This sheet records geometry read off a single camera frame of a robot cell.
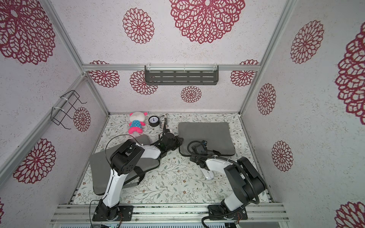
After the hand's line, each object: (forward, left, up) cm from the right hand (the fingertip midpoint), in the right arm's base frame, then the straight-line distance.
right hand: (193, 154), depth 94 cm
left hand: (+11, +5, +2) cm, 12 cm away
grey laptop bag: (-12, +57, +2) cm, 58 cm away
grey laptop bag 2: (+18, -19, -3) cm, 26 cm away
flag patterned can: (+27, +24, +2) cm, 36 cm away
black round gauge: (+28, +31, +1) cm, 42 cm away
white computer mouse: (-14, -10, 0) cm, 17 cm away
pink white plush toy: (+20, +41, +7) cm, 47 cm away
